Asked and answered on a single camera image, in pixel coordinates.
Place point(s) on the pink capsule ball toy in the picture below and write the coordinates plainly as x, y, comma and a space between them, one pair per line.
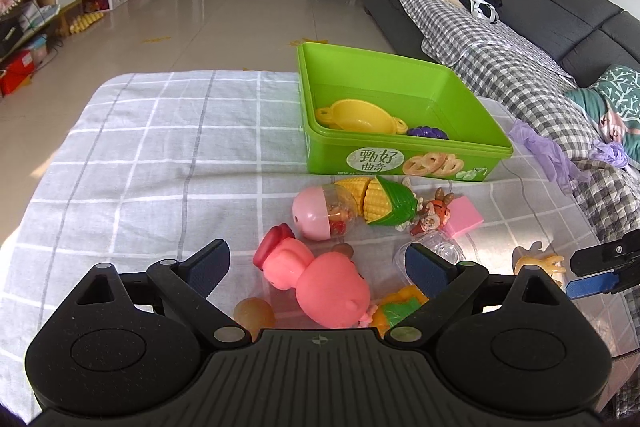
323, 212

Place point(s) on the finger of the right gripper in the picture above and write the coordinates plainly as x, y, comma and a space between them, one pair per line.
607, 256
605, 283

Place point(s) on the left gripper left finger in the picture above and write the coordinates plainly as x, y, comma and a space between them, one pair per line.
184, 286

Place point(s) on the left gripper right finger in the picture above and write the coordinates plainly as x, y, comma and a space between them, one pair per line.
450, 290

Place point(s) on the green patterned pillow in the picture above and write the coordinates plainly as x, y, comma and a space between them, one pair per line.
612, 104

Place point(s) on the pink pig toy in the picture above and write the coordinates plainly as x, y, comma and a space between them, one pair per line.
328, 288

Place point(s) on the yellow toy pot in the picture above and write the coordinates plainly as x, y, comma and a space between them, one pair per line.
359, 116

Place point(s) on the toy corn cob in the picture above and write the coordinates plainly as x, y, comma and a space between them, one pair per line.
380, 201

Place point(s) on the tiger figurine toy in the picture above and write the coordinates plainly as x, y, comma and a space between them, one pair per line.
434, 214

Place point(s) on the tan octopus toy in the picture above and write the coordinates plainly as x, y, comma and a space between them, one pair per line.
534, 256

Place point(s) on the pink sticky note pad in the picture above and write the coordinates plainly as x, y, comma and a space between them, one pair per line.
464, 217

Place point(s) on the purple rubber glove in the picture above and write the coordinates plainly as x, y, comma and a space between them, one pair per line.
556, 165

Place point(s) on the purple toy grapes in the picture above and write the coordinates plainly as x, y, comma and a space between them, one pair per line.
428, 133

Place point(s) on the orange translucent ball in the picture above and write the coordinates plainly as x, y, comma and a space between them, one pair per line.
254, 314

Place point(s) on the orange toy pumpkin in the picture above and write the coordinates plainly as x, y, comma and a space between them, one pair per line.
395, 307

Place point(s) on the dark grey sofa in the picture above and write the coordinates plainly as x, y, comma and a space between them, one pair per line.
585, 37

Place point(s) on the grey checked tablecloth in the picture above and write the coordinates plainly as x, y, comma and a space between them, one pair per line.
159, 165

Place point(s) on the green plastic bin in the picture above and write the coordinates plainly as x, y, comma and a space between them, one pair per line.
419, 93

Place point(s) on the grey plaid blanket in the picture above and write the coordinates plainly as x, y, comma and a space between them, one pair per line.
494, 62

